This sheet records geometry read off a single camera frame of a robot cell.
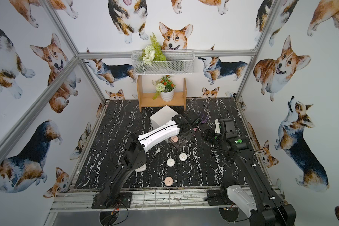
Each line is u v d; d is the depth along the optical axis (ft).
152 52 2.56
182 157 2.88
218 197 2.44
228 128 1.91
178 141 2.96
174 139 2.92
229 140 1.86
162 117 3.11
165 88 3.31
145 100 3.69
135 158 1.77
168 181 2.56
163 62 2.79
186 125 2.10
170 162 2.81
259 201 1.49
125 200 2.41
